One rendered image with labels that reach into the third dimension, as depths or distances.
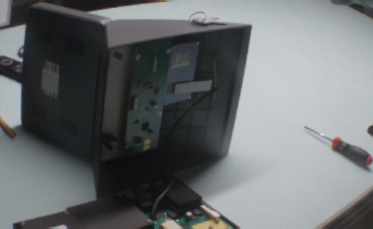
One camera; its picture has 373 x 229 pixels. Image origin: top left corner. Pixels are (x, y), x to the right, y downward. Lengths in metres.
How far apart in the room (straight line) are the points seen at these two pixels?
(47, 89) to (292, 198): 0.39
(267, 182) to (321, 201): 0.10
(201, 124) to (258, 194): 0.14
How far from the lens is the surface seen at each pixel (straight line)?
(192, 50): 0.76
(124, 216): 0.68
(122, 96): 0.71
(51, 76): 0.80
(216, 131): 0.85
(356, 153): 0.94
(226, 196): 0.79
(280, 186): 0.83
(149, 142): 0.76
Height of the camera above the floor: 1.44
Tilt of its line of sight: 26 degrees down
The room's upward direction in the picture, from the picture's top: 9 degrees clockwise
